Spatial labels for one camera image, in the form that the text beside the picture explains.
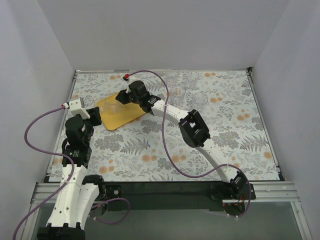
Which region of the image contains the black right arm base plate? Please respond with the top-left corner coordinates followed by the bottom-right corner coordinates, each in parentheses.
top-left (208, 182), bottom-right (256, 218)

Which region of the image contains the floral patterned table mat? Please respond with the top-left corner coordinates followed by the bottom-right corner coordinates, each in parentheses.
top-left (49, 70), bottom-right (281, 183)

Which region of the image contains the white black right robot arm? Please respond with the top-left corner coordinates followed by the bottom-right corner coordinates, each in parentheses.
top-left (115, 79), bottom-right (252, 200)

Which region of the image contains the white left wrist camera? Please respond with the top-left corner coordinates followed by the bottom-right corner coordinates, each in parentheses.
top-left (67, 97), bottom-right (90, 120)

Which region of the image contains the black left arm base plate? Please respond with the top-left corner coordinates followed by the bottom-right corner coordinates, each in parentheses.
top-left (89, 184), bottom-right (123, 217)

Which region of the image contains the clear drinking glass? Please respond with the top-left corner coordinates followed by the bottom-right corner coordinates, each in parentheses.
top-left (104, 93), bottom-right (122, 114)

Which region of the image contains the yellow plastic tray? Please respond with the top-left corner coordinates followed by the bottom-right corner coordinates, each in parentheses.
top-left (94, 96), bottom-right (146, 131)

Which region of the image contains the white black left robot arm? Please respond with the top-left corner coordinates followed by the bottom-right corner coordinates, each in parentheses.
top-left (37, 107), bottom-right (105, 240)

